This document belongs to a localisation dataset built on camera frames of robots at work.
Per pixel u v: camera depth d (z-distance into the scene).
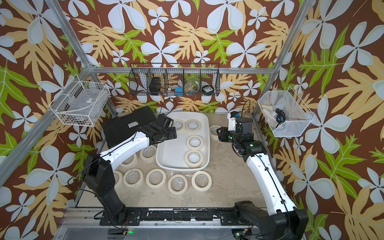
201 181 0.86
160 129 0.66
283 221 0.37
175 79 0.97
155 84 0.99
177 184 0.85
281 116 0.81
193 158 0.94
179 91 0.94
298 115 0.74
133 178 0.88
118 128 1.03
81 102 0.79
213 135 1.03
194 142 1.01
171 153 0.96
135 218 0.74
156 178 0.87
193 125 1.11
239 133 0.56
